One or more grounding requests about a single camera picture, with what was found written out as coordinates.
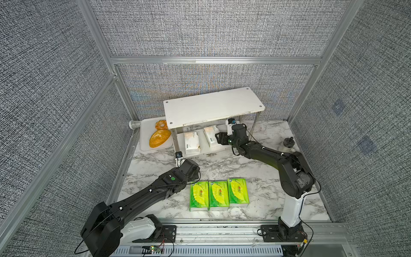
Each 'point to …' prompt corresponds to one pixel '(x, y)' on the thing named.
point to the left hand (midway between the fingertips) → (191, 169)
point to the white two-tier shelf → (195, 121)
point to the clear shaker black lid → (289, 142)
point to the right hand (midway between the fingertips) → (219, 129)
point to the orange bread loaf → (159, 137)
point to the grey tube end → (134, 124)
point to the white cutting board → (147, 128)
